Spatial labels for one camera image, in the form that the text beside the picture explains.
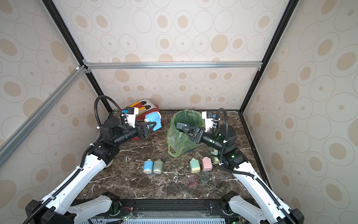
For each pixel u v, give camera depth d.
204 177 0.84
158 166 0.82
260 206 0.44
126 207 0.73
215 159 0.85
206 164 0.83
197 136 0.56
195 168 0.81
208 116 0.58
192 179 0.84
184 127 0.61
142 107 0.94
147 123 0.66
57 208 0.38
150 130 0.65
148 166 0.81
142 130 0.61
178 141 0.78
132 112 0.60
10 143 0.52
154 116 0.67
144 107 0.95
